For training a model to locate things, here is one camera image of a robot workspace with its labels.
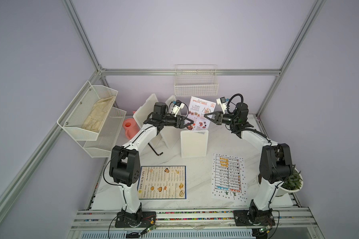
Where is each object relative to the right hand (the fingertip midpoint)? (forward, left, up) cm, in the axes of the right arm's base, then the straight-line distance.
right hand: (205, 117), depth 83 cm
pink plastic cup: (+6, +48, -14) cm, 50 cm away
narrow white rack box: (-8, +7, -14) cm, 17 cm away
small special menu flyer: (+2, +4, +6) cm, 7 cm away
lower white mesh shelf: (0, +63, -15) cm, 65 cm away
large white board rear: (+1, +36, +3) cm, 36 cm away
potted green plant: (-35, -39, -10) cm, 53 cm away
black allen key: (-8, +31, -26) cm, 41 cm away
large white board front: (+2, +22, -17) cm, 28 cm away
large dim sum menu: (-27, +26, -26) cm, 46 cm away
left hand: (-3, +9, -1) cm, 10 cm away
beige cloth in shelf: (+4, +59, +5) cm, 60 cm away
